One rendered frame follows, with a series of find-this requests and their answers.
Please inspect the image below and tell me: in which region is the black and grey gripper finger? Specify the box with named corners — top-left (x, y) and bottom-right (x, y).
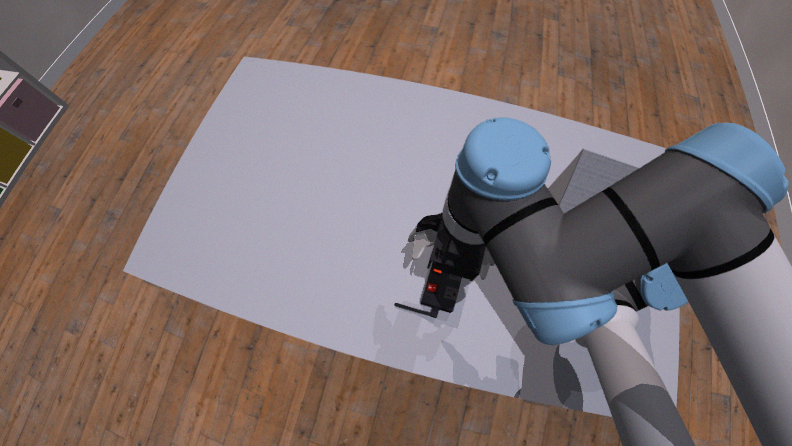
top-left (408, 213), bottom-right (441, 260)
top-left (480, 248), bottom-right (495, 280)

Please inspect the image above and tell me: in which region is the black power strip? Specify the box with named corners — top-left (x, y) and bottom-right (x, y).
top-left (395, 262), bottom-right (462, 318)

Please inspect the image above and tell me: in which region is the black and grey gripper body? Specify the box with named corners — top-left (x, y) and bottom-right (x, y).
top-left (427, 213), bottom-right (486, 281)

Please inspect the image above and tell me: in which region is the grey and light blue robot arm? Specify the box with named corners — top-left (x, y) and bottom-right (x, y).
top-left (443, 118), bottom-right (792, 446)

